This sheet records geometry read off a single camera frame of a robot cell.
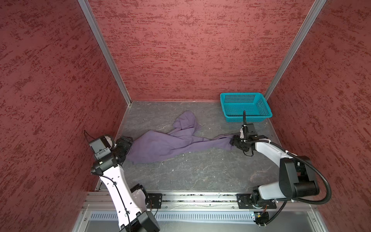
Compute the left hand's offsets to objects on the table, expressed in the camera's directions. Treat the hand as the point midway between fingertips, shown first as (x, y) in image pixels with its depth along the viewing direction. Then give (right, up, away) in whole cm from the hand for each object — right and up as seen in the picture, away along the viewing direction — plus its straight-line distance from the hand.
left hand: (131, 145), depth 73 cm
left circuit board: (+12, -30, 0) cm, 33 cm away
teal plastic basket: (+86, +25, +44) cm, 100 cm away
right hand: (+59, -4, +18) cm, 62 cm away
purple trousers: (+4, -3, +13) cm, 14 cm away
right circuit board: (+68, -38, -1) cm, 78 cm away
